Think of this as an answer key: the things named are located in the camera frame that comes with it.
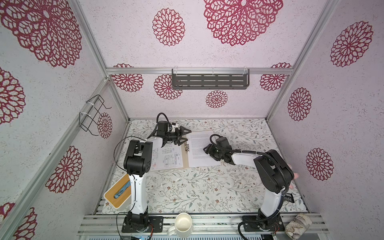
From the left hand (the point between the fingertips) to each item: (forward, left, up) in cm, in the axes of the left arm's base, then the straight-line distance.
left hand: (189, 136), depth 98 cm
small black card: (-37, -54, -8) cm, 66 cm away
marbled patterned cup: (-52, -48, -5) cm, 71 cm away
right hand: (-7, -10, -4) cm, 13 cm away
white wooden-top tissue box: (-35, +37, -4) cm, 51 cm away
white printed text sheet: (-11, -5, -8) cm, 14 cm away
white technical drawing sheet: (-9, +14, -10) cm, 19 cm away
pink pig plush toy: (-26, -62, -6) cm, 67 cm away
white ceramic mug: (-48, +4, -14) cm, 50 cm away
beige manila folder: (-8, +3, -9) cm, 12 cm away
